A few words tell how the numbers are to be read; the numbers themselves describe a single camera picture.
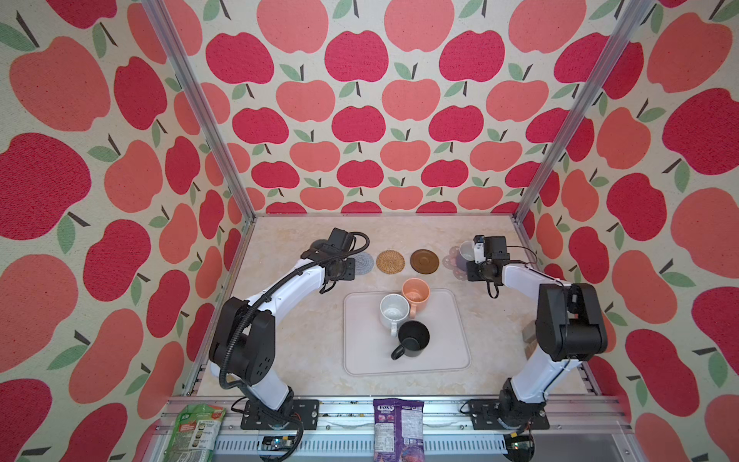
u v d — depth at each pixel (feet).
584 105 2.83
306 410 2.46
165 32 2.37
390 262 3.50
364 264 3.44
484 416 2.41
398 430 2.30
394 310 3.05
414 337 2.81
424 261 3.52
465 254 3.30
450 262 3.50
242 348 1.49
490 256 2.58
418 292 3.15
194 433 2.31
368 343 2.88
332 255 2.18
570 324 1.61
